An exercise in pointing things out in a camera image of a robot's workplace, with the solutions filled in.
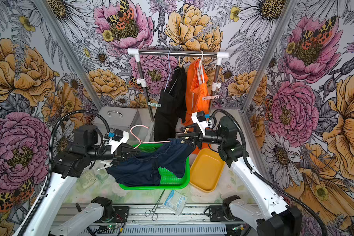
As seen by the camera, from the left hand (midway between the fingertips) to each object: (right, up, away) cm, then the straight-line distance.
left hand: (138, 154), depth 62 cm
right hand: (+17, +7, +1) cm, 19 cm away
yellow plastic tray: (+33, -16, +30) cm, 48 cm away
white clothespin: (-12, -4, 0) cm, 13 cm away
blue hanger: (+11, +48, +38) cm, 62 cm away
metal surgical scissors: (+4, -33, +13) cm, 36 cm away
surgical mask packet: (+15, -28, +16) cm, 36 cm away
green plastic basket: (+10, -20, +24) cm, 33 cm away
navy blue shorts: (0, -8, +7) cm, 11 cm away
